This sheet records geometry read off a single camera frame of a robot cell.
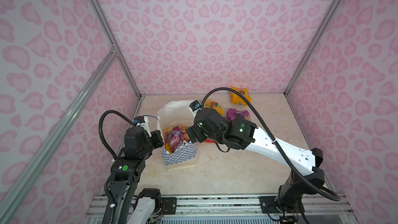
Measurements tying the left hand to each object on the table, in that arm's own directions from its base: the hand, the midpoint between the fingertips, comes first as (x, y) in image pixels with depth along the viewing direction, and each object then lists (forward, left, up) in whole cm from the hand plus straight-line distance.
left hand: (160, 129), depth 70 cm
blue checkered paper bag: (-7, -11, -14) cm, 19 cm away
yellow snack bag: (+32, -25, -21) cm, 45 cm away
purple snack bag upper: (+23, -38, -20) cm, 49 cm away
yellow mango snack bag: (+13, +4, -22) cm, 26 cm away
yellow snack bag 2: (+36, -43, -20) cm, 59 cm away
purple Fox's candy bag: (+3, -3, -15) cm, 16 cm away
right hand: (-1, -16, +6) cm, 17 cm away
